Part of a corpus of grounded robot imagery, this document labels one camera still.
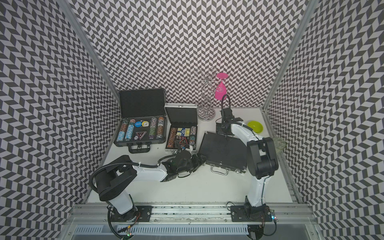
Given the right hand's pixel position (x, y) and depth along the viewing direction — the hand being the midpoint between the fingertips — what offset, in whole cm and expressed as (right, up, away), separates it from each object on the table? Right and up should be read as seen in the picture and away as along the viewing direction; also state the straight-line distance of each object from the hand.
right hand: (224, 132), depth 96 cm
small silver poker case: (-28, -1, +5) cm, 29 cm away
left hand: (-12, -16, -13) cm, 24 cm away
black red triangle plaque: (-55, -2, +2) cm, 55 cm away
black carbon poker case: (+1, -12, -6) cm, 14 cm away
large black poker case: (-56, +7, +8) cm, 57 cm away
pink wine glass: (-2, +29, 0) cm, 29 cm away
